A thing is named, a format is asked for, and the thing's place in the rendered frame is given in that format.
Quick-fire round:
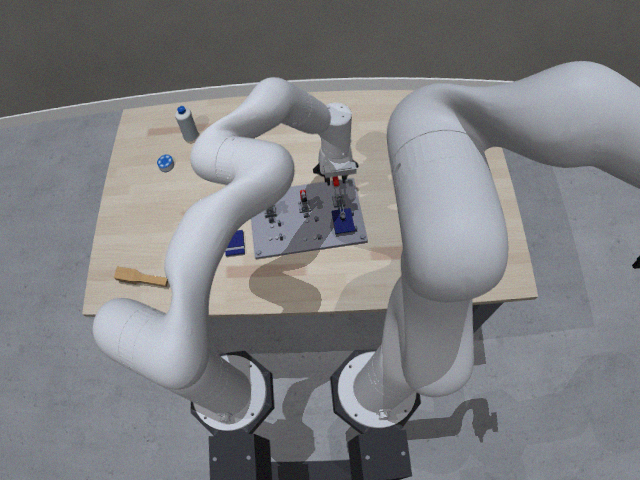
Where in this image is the grey bottle with blue cap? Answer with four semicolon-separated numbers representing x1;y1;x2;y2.
175;106;198;141

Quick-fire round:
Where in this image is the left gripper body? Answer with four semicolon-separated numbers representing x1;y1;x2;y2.
318;146;353;175

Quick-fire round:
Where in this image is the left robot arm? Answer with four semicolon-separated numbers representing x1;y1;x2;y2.
93;77;357;431

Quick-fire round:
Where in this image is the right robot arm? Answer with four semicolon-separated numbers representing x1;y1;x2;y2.
338;61;640;428

